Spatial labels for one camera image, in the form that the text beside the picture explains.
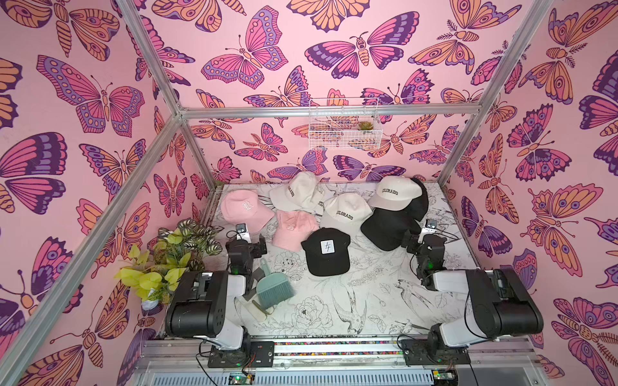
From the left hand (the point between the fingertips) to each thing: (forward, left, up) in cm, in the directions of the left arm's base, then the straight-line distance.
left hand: (251, 234), depth 94 cm
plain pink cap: (+4, -16, -2) cm, 17 cm away
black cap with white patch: (-6, -30, -3) cm, 31 cm away
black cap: (+15, -70, -1) cm, 72 cm away
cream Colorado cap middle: (+12, -38, -1) cm, 40 cm away
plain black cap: (+5, -56, -4) cm, 57 cm away
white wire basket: (+41, -38, +19) cm, 59 cm away
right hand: (0, -67, +1) cm, 67 cm away
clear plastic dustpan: (-27, -3, -8) cm, 28 cm away
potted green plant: (-25, +18, +17) cm, 35 cm away
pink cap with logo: (+14, +5, 0) cm, 15 cm away
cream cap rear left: (+24, -19, -1) cm, 31 cm away
